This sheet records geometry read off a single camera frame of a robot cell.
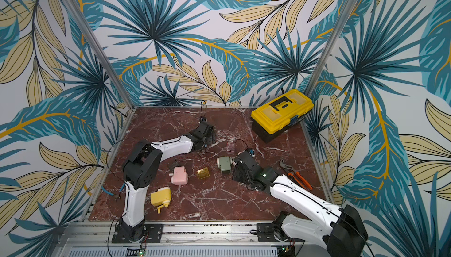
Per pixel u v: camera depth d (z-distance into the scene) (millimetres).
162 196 783
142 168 530
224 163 904
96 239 747
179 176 858
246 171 588
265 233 731
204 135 783
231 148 1001
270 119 915
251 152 721
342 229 391
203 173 903
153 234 732
